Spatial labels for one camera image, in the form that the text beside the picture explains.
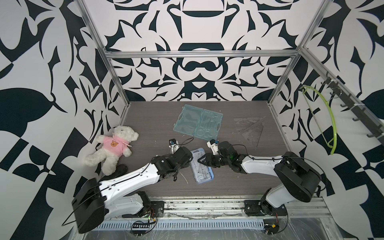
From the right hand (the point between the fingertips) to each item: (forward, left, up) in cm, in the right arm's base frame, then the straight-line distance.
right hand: (198, 159), depth 84 cm
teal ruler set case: (+30, -1, -6) cm, 31 cm away
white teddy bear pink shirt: (+8, +48, +2) cm, 49 cm away
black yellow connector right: (-30, -33, -9) cm, 46 cm away
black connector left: (-30, +29, -9) cm, 43 cm away
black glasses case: (-4, +43, -2) cm, 43 cm away
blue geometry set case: (-6, -2, -5) cm, 8 cm away
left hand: (+1, +8, +5) cm, 9 cm away
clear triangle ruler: (+30, -31, -7) cm, 44 cm away
